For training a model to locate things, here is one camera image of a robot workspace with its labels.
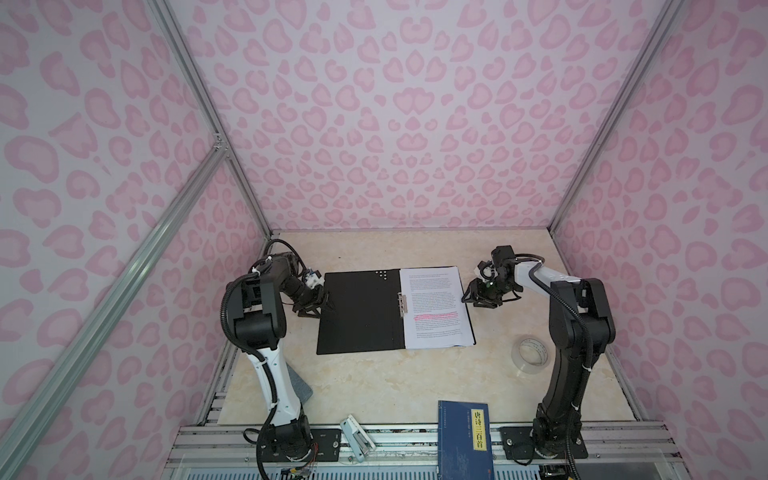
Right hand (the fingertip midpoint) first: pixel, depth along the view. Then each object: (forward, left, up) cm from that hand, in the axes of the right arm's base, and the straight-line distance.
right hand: (471, 297), depth 97 cm
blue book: (-40, +7, -2) cm, 41 cm away
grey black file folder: (-5, +35, -2) cm, 35 cm away
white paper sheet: (-4, +11, -3) cm, 12 cm away
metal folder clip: (-2, +22, -2) cm, 22 cm away
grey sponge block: (-29, +48, 0) cm, 56 cm away
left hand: (-4, +47, -1) cm, 47 cm away
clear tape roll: (-17, -16, -4) cm, 23 cm away
